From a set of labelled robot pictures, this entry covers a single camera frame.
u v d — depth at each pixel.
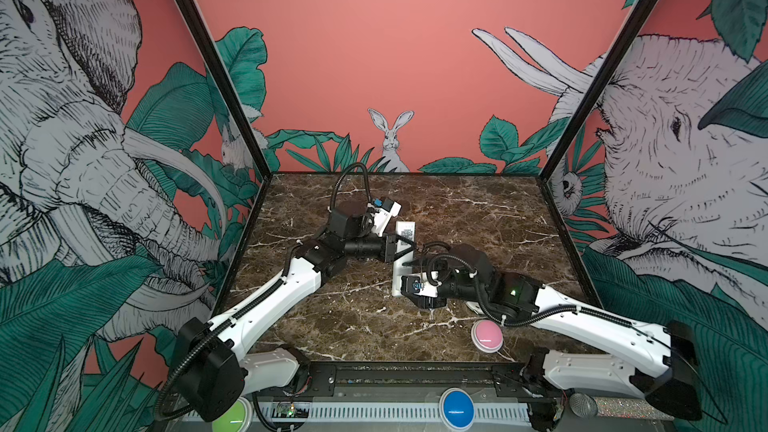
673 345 0.41
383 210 0.66
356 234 0.59
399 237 0.68
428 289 0.56
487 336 0.80
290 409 0.70
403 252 0.69
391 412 0.70
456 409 0.69
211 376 0.46
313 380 0.74
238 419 0.67
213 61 0.86
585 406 0.67
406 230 0.70
